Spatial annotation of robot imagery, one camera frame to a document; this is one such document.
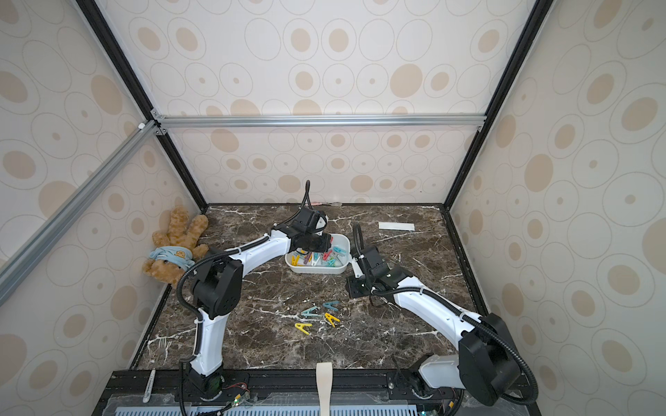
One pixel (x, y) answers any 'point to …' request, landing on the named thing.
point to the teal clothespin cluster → (330, 263)
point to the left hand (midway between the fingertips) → (339, 243)
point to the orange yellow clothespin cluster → (331, 319)
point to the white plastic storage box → (313, 263)
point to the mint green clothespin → (308, 312)
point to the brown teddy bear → (176, 250)
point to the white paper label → (396, 226)
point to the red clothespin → (326, 255)
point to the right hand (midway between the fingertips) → (357, 284)
